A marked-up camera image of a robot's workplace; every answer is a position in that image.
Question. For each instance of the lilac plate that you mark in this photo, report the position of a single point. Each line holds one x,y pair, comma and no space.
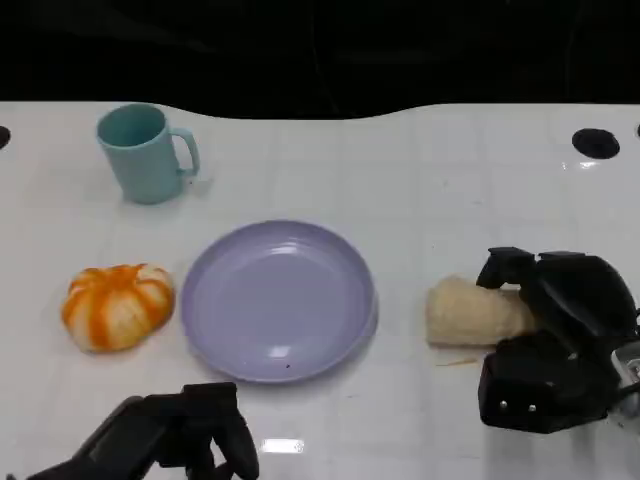
280,305

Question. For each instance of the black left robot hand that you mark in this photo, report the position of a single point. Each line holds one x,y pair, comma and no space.
145,435

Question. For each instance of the orange and white bread roll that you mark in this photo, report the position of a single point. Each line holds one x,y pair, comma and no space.
117,307

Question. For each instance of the pale green mug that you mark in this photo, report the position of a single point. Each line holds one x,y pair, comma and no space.
142,160

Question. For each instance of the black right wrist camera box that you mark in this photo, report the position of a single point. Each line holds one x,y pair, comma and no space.
545,385

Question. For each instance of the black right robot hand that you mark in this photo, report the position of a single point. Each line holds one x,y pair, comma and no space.
580,295

